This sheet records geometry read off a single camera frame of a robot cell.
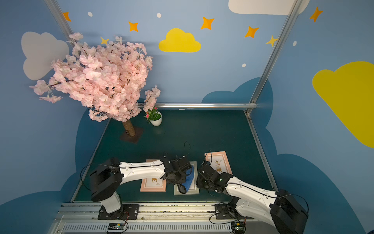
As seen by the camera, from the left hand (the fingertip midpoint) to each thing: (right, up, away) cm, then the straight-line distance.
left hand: (184, 179), depth 83 cm
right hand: (+8, -1, 0) cm, 8 cm away
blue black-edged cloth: (+3, +7, -12) cm, 14 cm away
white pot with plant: (-23, +38, +20) cm, 49 cm away
